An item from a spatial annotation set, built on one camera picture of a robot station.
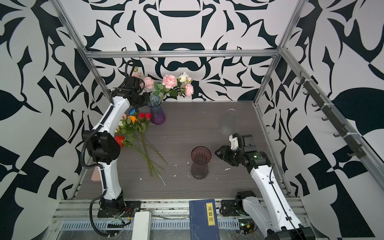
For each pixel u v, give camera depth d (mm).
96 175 835
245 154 574
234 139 724
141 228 649
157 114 1029
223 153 685
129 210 714
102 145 527
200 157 714
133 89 706
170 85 755
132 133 1007
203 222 700
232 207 743
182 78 758
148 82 830
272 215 426
